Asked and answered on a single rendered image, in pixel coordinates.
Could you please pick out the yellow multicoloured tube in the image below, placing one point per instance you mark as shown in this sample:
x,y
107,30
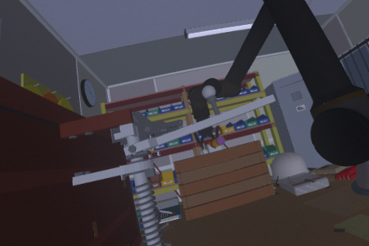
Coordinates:
x,y
219,141

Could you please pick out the white hinge bracket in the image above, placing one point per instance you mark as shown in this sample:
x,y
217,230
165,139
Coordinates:
x,y
121,135

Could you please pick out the teal book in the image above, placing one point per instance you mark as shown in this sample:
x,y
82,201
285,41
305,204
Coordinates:
x,y
170,214

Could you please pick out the brown wooden crate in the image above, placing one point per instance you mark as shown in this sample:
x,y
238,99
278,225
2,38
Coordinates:
x,y
224,180

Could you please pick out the round wall clock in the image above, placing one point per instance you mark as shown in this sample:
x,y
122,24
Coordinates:
x,y
88,92

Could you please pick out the ceiling light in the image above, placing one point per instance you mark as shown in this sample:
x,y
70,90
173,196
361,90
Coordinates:
x,y
219,30

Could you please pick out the yellow wall board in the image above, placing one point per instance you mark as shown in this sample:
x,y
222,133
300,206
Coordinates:
x,y
43,92

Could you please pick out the olive green mat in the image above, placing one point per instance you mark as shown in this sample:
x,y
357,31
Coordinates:
x,y
354,223

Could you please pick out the white flat tray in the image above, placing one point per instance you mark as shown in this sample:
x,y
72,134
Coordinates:
x,y
305,185

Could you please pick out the white ball knob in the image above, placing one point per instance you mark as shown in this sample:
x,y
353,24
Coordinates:
x,y
209,92

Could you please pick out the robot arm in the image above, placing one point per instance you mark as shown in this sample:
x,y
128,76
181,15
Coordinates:
x,y
305,41

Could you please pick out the grey coil spring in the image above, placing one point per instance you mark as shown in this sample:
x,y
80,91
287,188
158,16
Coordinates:
x,y
148,209

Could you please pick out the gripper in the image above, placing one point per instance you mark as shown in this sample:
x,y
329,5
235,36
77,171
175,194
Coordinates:
x,y
203,135

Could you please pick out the white cam bar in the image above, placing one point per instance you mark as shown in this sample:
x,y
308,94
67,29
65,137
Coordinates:
x,y
115,172

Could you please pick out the grey metal cabinet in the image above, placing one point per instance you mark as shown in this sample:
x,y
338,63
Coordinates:
x,y
291,119

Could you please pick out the red flat box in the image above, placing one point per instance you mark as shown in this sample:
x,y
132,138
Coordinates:
x,y
347,172

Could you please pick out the yellow red shelf unit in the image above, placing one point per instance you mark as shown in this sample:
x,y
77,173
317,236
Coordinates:
x,y
253,108

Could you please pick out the dark grey catch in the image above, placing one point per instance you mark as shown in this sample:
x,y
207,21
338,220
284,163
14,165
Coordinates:
x,y
154,127

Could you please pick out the white hard hat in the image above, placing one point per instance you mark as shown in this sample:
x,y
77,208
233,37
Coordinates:
x,y
289,167

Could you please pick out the red tool safe body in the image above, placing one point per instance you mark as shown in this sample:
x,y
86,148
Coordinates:
x,y
51,171

